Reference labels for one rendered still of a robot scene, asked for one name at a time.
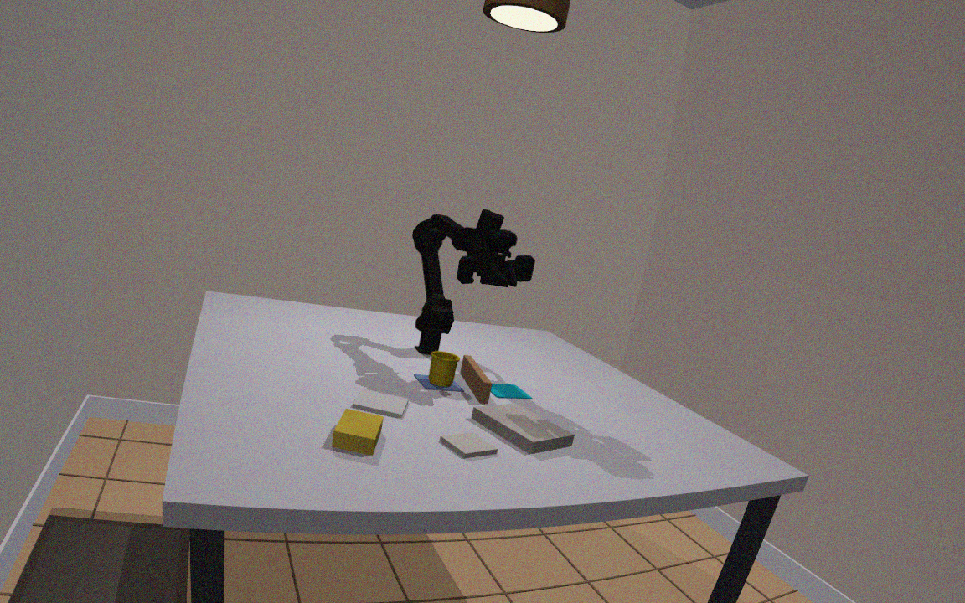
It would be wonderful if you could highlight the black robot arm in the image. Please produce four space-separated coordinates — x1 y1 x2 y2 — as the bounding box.
412 209 518 355

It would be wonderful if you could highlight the yellow translucent cup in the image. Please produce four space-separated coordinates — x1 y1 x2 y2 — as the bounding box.
429 352 460 387

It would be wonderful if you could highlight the tan wooden flat bar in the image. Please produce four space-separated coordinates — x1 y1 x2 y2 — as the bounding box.
460 355 492 404

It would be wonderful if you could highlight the yellow block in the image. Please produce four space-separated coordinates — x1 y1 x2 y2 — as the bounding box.
332 409 384 456

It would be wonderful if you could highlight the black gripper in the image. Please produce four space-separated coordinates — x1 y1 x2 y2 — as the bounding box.
457 245 535 287

